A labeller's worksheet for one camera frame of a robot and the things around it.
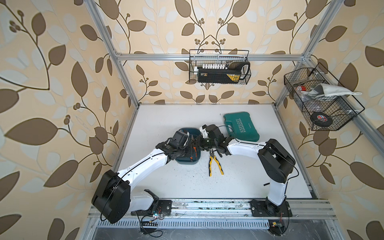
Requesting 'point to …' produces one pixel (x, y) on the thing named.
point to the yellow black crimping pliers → (212, 156)
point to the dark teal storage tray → (193, 156)
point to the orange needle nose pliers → (195, 150)
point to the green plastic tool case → (240, 126)
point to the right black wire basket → (322, 113)
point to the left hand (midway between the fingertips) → (193, 150)
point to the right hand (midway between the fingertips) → (190, 143)
